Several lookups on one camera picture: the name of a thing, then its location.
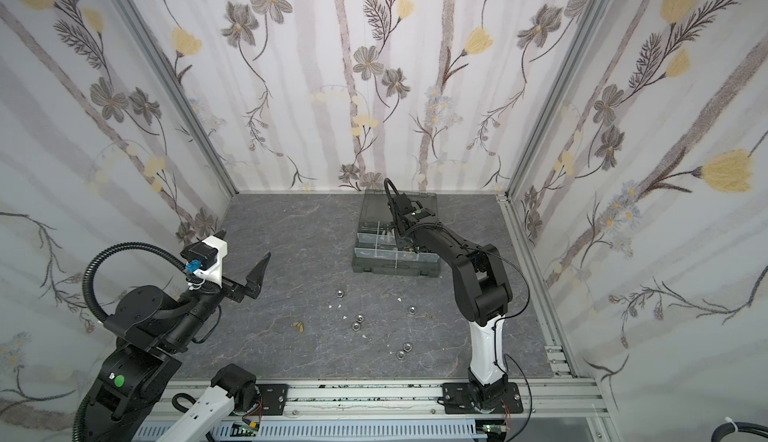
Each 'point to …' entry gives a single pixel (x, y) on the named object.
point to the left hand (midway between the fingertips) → (239, 236)
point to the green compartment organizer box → (377, 249)
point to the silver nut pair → (407, 347)
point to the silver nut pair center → (359, 318)
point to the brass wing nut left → (300, 325)
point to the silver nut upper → (340, 293)
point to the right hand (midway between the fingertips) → (407, 229)
